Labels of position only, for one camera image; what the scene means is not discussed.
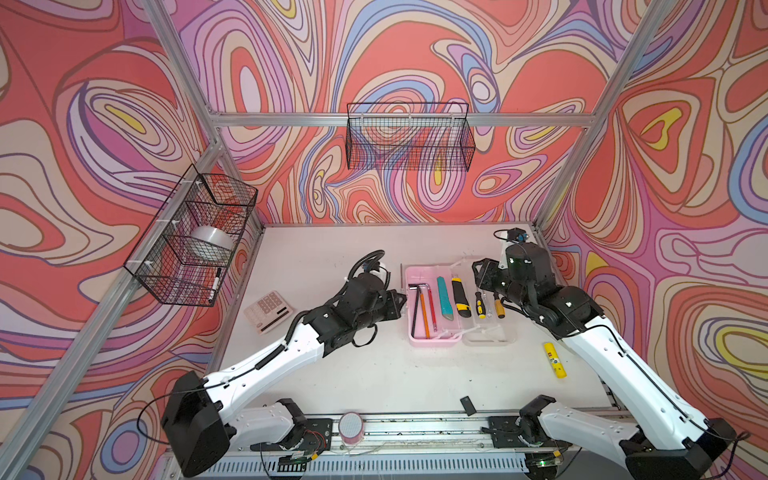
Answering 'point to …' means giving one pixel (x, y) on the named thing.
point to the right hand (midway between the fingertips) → (480, 272)
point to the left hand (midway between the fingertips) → (412, 297)
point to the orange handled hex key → (425, 316)
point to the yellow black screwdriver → (480, 306)
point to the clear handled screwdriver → (401, 277)
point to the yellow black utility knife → (462, 305)
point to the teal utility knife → (446, 308)
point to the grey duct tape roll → (212, 243)
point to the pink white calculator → (268, 312)
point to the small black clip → (468, 406)
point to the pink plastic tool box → (472, 331)
